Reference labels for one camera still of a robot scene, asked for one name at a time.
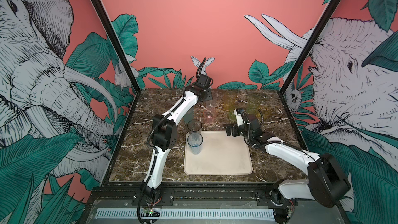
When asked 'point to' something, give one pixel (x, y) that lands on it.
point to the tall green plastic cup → (254, 103)
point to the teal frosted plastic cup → (189, 115)
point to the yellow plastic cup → (265, 112)
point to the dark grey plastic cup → (194, 126)
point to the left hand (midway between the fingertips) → (208, 92)
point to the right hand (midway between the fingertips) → (229, 121)
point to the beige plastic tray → (222, 154)
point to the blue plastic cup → (195, 140)
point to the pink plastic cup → (209, 115)
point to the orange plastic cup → (229, 100)
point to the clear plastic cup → (211, 104)
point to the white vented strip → (187, 213)
